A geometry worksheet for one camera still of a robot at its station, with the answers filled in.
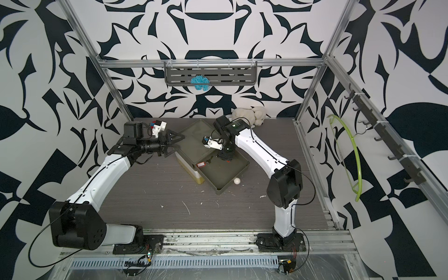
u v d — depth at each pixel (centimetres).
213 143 75
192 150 78
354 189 66
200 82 91
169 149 70
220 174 78
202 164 81
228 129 59
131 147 59
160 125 74
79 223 40
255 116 110
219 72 94
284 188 49
